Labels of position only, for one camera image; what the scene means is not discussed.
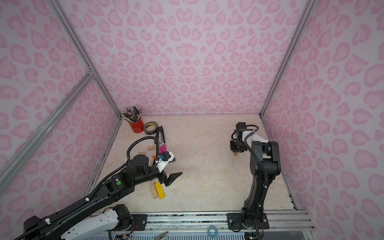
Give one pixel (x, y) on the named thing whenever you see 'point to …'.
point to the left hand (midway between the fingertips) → (178, 167)
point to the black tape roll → (150, 127)
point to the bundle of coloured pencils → (132, 113)
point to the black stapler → (160, 129)
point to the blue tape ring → (212, 231)
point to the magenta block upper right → (164, 148)
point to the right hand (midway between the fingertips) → (234, 148)
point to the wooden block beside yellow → (154, 191)
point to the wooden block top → (152, 147)
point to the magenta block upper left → (160, 150)
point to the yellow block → (161, 192)
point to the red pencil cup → (138, 126)
